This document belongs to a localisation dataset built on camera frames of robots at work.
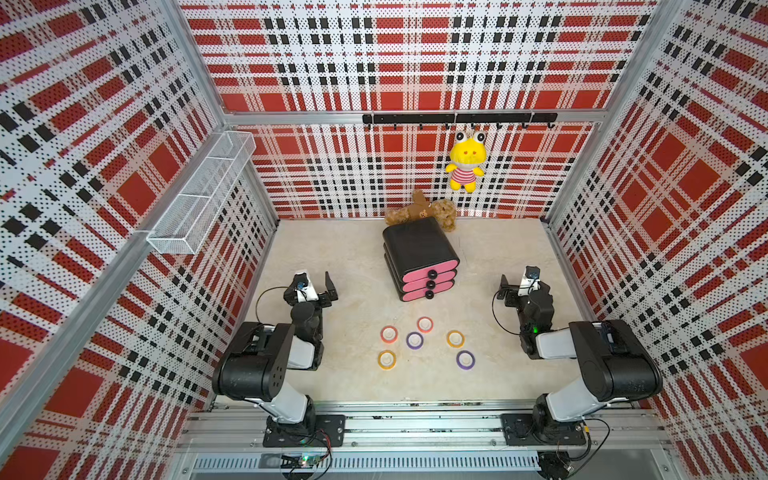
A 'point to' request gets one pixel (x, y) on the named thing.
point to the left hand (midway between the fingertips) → (317, 275)
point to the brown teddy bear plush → (421, 208)
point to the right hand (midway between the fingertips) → (522, 275)
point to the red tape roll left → (386, 340)
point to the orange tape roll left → (386, 360)
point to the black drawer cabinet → (412, 247)
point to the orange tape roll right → (456, 346)
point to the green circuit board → (300, 461)
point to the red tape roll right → (425, 324)
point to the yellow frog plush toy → (467, 154)
